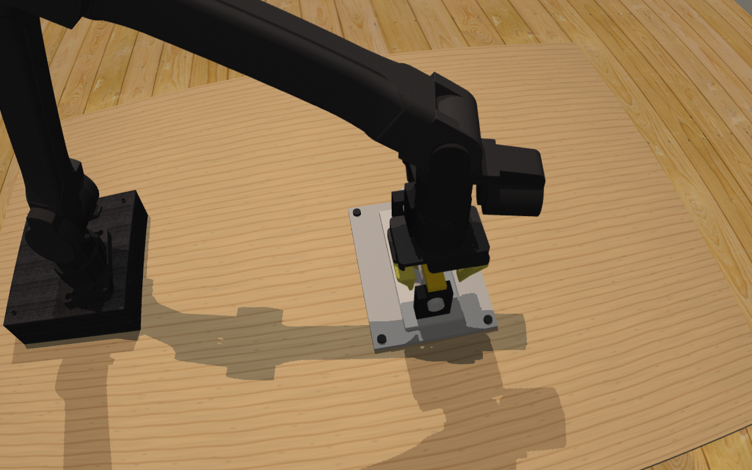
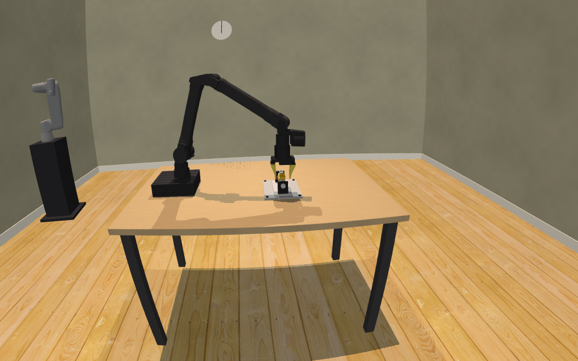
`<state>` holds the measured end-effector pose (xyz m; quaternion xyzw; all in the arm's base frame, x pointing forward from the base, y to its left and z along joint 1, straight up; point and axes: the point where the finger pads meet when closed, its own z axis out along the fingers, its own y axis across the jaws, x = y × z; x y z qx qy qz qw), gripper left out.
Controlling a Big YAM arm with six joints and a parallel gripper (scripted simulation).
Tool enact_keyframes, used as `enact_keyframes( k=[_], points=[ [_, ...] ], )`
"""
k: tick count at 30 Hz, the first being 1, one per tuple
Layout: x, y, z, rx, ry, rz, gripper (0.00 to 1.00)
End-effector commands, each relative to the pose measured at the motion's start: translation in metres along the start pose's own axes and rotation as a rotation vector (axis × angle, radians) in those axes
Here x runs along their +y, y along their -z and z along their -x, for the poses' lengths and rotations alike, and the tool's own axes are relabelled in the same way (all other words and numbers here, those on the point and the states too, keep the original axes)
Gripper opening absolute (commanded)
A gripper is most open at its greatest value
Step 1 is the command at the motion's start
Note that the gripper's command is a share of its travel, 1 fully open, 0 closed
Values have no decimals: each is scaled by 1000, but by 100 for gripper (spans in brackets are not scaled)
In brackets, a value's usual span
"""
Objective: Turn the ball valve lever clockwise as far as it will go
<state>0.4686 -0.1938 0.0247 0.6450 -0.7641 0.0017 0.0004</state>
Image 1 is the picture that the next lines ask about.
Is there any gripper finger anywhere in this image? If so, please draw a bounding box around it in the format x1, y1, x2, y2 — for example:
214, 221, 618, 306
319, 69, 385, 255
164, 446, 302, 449
393, 262, 416, 290
456, 263, 489, 282

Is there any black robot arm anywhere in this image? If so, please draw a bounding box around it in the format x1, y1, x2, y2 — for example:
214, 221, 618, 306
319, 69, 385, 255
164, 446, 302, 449
0, 0, 546, 308

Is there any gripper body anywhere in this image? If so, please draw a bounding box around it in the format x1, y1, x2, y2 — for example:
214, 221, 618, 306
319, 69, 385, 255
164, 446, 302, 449
387, 204, 490, 274

